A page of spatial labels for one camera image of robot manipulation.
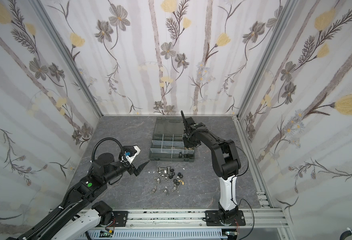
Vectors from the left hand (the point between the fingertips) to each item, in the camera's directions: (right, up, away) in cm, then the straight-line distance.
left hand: (139, 149), depth 71 cm
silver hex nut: (+17, -24, +12) cm, 32 cm away
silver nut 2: (+7, -20, +15) cm, 26 cm away
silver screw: (+12, -25, +11) cm, 30 cm away
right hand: (+25, +3, +25) cm, 35 cm away
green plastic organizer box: (+12, 0, +27) cm, 30 cm away
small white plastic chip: (+1, -17, +19) cm, 25 cm away
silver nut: (+5, -24, +12) cm, 28 cm away
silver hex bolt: (+13, -14, +20) cm, 27 cm away
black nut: (+18, -22, +15) cm, 32 cm away
